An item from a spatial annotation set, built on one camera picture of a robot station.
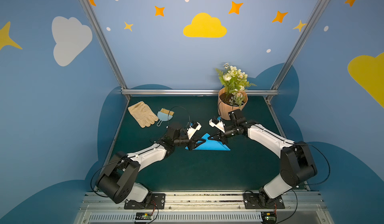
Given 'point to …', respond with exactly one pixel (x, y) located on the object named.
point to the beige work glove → (143, 114)
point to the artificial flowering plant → (234, 82)
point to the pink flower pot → (224, 108)
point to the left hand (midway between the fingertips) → (204, 137)
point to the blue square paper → (211, 144)
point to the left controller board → (143, 216)
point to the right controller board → (269, 217)
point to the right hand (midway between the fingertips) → (211, 136)
